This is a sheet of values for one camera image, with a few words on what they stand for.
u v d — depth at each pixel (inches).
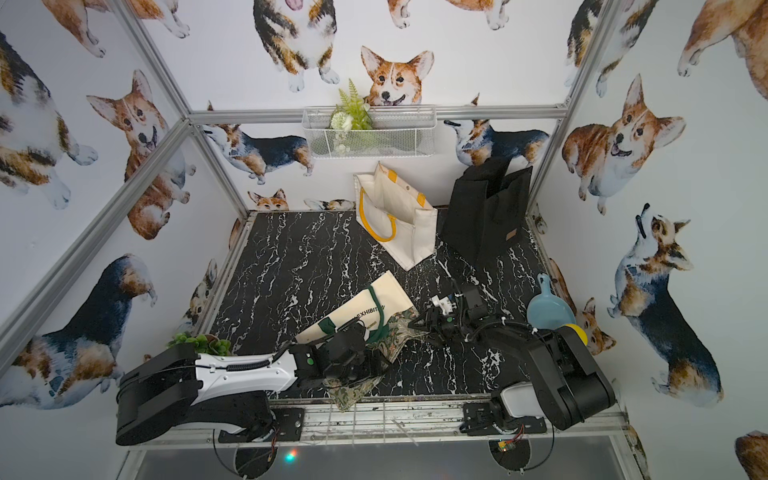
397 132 36.4
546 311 36.5
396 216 35.6
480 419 29.2
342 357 25.0
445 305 33.2
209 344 28.3
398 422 29.5
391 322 33.5
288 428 28.7
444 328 30.1
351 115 32.2
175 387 16.5
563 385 16.9
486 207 33.1
